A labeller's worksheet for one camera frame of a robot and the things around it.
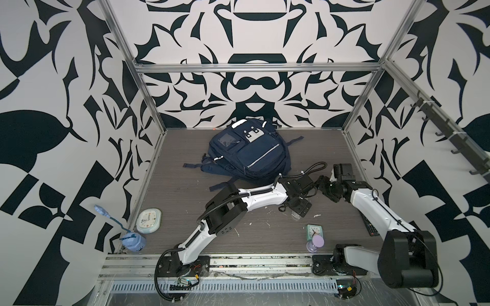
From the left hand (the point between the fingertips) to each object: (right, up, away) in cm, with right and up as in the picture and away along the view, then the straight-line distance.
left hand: (299, 202), depth 87 cm
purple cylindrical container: (+3, -12, -12) cm, 17 cm away
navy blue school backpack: (-23, +23, +13) cm, 35 cm away
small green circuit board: (+13, -28, -16) cm, 35 cm away
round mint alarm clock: (-66, -7, -4) cm, 66 cm away
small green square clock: (+4, -10, -6) cm, 12 cm away
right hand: (+9, +8, +1) cm, 12 cm away
